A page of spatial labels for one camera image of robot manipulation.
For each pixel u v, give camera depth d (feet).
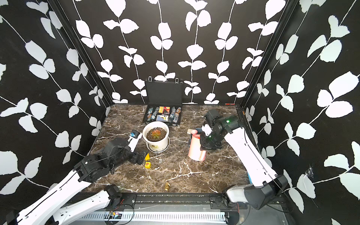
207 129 2.21
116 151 1.58
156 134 2.94
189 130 3.35
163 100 3.80
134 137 1.93
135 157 1.98
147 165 2.77
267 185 1.25
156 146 2.90
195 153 2.35
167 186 2.56
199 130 2.87
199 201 2.46
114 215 2.30
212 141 1.90
